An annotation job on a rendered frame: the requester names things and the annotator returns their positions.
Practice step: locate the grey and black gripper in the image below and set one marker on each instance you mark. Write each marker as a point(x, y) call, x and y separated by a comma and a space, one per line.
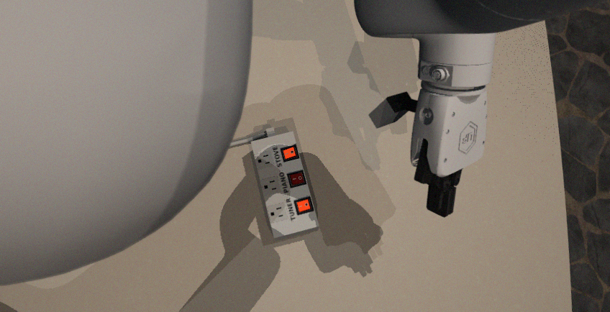
point(452, 140)

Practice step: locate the grey power strip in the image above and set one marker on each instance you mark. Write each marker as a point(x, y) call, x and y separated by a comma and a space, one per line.
point(285, 189)

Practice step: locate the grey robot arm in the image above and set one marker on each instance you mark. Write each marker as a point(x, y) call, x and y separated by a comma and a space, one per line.
point(115, 114)

